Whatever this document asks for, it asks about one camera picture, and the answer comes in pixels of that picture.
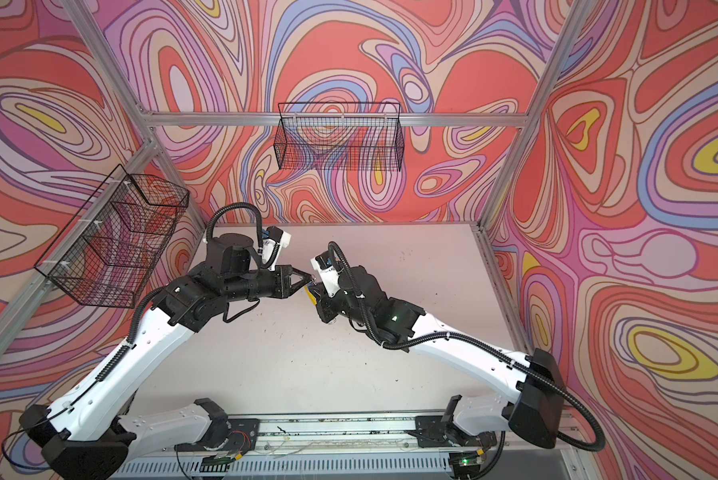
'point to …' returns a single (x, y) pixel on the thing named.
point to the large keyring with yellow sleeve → (310, 296)
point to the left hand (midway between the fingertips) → (315, 277)
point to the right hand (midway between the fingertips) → (316, 294)
